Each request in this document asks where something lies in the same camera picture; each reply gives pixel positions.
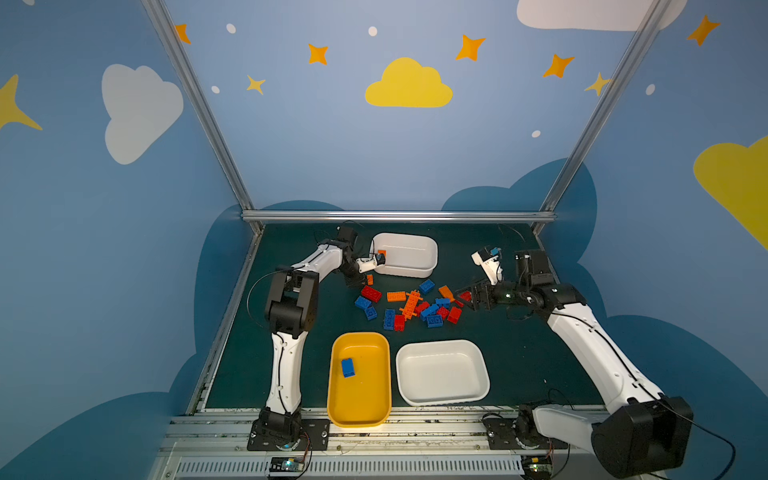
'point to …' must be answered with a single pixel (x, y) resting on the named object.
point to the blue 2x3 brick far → (427, 286)
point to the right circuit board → (537, 467)
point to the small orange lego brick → (370, 280)
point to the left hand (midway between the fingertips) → (358, 273)
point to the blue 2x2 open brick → (434, 321)
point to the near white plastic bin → (439, 371)
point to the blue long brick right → (442, 302)
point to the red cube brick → (399, 323)
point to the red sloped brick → (454, 315)
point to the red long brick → (422, 307)
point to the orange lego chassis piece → (409, 310)
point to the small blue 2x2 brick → (370, 313)
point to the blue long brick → (428, 311)
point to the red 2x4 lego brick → (371, 294)
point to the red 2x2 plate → (443, 312)
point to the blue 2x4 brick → (389, 319)
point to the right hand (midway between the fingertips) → (468, 287)
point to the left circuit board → (286, 464)
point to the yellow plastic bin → (365, 399)
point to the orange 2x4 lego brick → (382, 252)
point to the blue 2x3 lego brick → (362, 302)
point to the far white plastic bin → (408, 255)
